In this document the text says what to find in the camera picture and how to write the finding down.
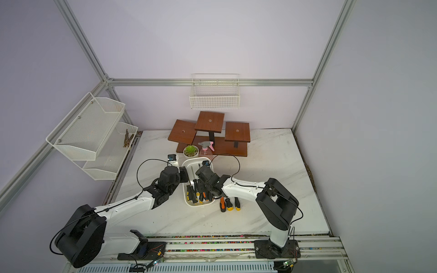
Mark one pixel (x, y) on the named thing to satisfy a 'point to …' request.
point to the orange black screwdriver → (223, 204)
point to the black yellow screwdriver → (188, 191)
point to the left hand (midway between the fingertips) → (184, 169)
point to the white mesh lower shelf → (111, 153)
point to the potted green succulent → (190, 151)
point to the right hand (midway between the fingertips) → (204, 184)
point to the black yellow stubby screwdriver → (229, 205)
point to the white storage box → (193, 163)
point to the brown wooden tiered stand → (234, 143)
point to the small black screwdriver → (237, 204)
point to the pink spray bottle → (207, 149)
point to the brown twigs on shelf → (127, 139)
